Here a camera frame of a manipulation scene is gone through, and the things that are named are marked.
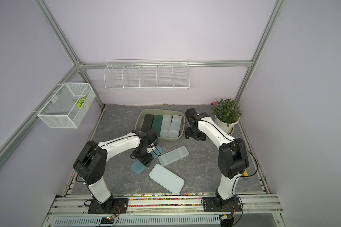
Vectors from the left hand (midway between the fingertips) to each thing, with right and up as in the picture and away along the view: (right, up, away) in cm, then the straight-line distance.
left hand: (142, 161), depth 85 cm
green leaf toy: (-35, +36, -4) cm, 51 cm away
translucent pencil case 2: (+20, +20, +15) cm, 32 cm away
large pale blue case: (+15, -9, -3) cm, 18 cm away
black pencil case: (-2, +23, +23) cm, 33 cm away
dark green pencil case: (+5, +21, +20) cm, 30 cm away
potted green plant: (+53, +29, +4) cm, 61 cm away
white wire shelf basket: (+2, +58, +14) cm, 59 cm away
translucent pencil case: (+13, +23, +23) cm, 35 cm away
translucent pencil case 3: (+18, +2, +6) cm, 19 cm away
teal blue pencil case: (-2, -3, -1) cm, 4 cm away
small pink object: (+55, +40, +39) cm, 78 cm away
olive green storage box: (-7, +29, +23) cm, 38 cm away
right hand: (+31, +15, +4) cm, 35 cm away
